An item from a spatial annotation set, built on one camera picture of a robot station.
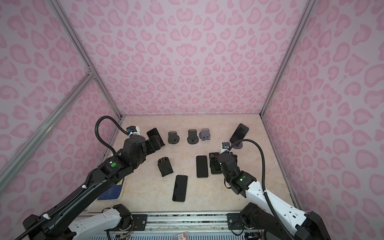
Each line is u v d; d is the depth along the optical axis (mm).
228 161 593
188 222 749
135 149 519
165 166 871
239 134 951
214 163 717
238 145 967
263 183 525
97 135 485
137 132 641
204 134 1048
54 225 382
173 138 1064
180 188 843
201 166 923
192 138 1005
